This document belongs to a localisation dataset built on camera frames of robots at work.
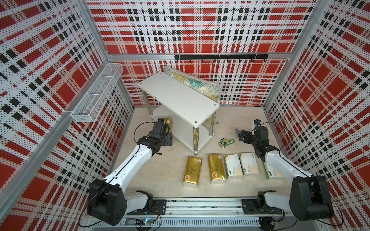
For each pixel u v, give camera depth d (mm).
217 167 802
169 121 857
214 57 904
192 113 702
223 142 983
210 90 805
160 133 631
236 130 1075
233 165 841
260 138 663
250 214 719
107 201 392
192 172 794
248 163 838
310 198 411
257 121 769
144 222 693
